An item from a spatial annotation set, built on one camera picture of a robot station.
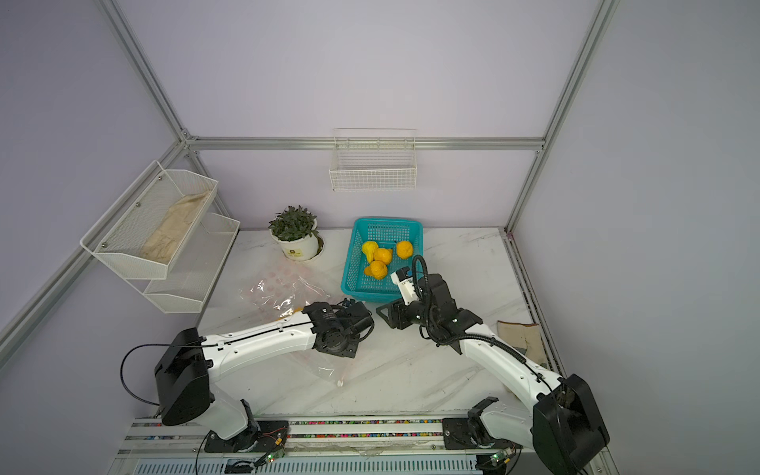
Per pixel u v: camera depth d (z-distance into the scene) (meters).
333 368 0.83
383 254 1.06
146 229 0.78
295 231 0.96
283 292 1.01
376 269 1.01
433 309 0.61
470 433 0.66
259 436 0.72
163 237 0.77
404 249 1.07
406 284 0.72
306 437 0.75
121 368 0.45
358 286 1.03
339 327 0.57
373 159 1.07
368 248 1.08
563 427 0.41
